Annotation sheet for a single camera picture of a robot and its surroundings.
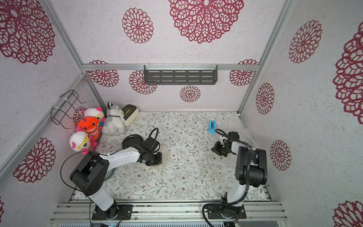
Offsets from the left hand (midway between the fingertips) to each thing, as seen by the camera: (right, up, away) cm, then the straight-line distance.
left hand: (161, 162), depth 91 cm
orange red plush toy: (-45, +24, -3) cm, 51 cm away
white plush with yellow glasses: (-45, +15, -11) cm, 49 cm away
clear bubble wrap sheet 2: (+55, +26, +25) cm, 66 cm away
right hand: (+34, +9, +6) cm, 36 cm away
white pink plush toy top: (-45, +32, +4) cm, 55 cm away
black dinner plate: (-23, +13, +9) cm, 28 cm away
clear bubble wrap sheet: (+1, +8, +3) cm, 8 cm away
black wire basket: (-52, +34, -14) cm, 63 cm away
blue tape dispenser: (+36, +23, +16) cm, 46 cm away
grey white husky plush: (-35, +25, +8) cm, 44 cm away
